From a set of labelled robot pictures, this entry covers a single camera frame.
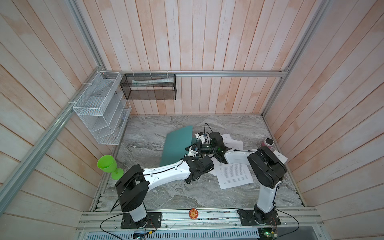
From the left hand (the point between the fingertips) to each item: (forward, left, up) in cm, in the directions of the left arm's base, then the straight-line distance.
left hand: (183, 165), depth 82 cm
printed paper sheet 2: (+22, -36, -11) cm, 43 cm away
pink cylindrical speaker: (+19, -57, -5) cm, 60 cm away
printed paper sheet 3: (+21, -36, -11) cm, 43 cm away
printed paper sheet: (-2, -28, -10) cm, 30 cm away
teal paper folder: (+20, +7, -8) cm, 22 cm away
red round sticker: (-22, -5, -10) cm, 25 cm away
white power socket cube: (+9, -62, -7) cm, 63 cm away
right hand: (+8, -1, +4) cm, 9 cm away
